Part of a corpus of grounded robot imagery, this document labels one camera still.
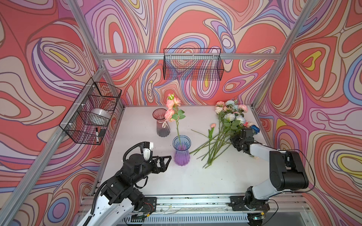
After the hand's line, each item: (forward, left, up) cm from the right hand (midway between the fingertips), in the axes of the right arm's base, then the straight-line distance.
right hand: (231, 141), depth 96 cm
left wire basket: (-2, +83, +30) cm, 88 cm away
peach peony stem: (+10, -12, +6) cm, 16 cm away
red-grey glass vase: (+7, +47, +7) cm, 48 cm away
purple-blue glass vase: (-10, +35, +15) cm, 39 cm away
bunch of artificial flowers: (+16, -3, +7) cm, 17 cm away
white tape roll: (+2, +75, +31) cm, 82 cm away
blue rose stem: (+5, -17, +5) cm, 18 cm away
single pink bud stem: (+7, +13, -1) cm, 15 cm away
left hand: (-20, +42, +20) cm, 50 cm away
